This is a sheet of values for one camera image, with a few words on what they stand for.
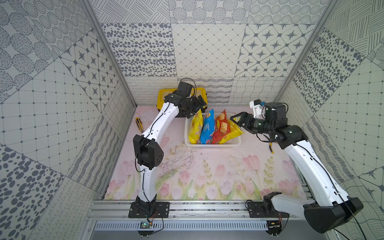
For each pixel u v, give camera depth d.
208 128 0.84
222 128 0.86
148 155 0.53
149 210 0.65
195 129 0.82
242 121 0.60
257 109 0.64
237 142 0.89
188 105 0.72
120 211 0.75
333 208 0.36
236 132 0.88
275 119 0.51
